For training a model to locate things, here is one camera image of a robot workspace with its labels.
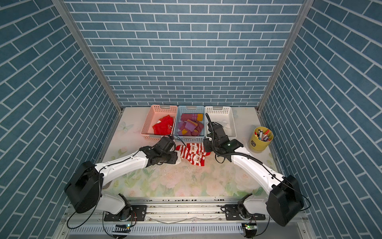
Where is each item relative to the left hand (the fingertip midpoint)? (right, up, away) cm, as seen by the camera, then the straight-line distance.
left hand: (178, 158), depth 86 cm
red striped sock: (+7, +4, +10) cm, 13 cm away
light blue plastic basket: (+4, +31, +29) cm, 43 cm away
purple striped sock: (+9, +25, +22) cm, 34 cm away
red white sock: (-13, +18, +16) cm, 27 cm away
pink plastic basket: (-22, +29, +30) cm, 47 cm away
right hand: (+17, +10, -3) cm, 20 cm away
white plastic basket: (+31, +27, +27) cm, 49 cm away
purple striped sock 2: (+6, +17, +13) cm, 22 cm away
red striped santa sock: (+10, -1, +5) cm, 11 cm away
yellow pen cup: (+52, +12, +4) cm, 53 cm away
